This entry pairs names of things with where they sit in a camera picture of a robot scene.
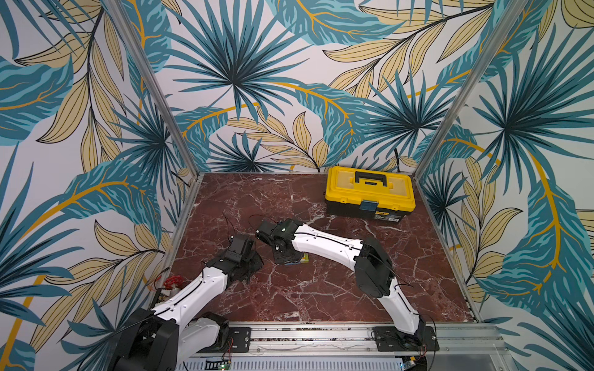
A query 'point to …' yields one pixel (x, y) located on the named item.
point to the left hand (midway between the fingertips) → (260, 265)
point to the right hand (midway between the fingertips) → (285, 257)
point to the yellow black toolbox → (377, 195)
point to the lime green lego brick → (305, 259)
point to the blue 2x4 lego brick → (291, 263)
